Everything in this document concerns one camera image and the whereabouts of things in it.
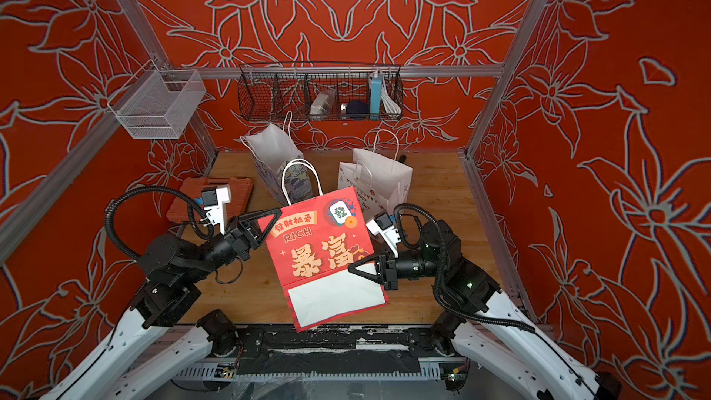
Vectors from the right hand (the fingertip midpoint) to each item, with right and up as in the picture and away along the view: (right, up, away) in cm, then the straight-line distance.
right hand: (349, 277), depth 55 cm
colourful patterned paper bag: (-20, +23, +25) cm, 40 cm away
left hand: (-14, +13, -1) cm, 19 cm away
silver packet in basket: (-10, +45, +37) cm, 59 cm away
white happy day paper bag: (+9, +19, +32) cm, 39 cm away
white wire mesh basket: (-65, +45, +36) cm, 87 cm away
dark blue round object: (+3, +44, +40) cm, 60 cm away
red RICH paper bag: (-7, +6, +1) cm, 10 cm away
